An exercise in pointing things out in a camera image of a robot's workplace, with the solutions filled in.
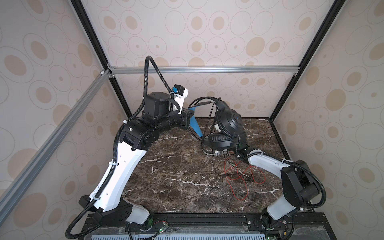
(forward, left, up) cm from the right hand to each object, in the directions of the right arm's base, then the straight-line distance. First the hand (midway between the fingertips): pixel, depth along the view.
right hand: (209, 138), depth 85 cm
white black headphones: (-1, -5, -14) cm, 15 cm away
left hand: (-10, +7, +30) cm, 32 cm away
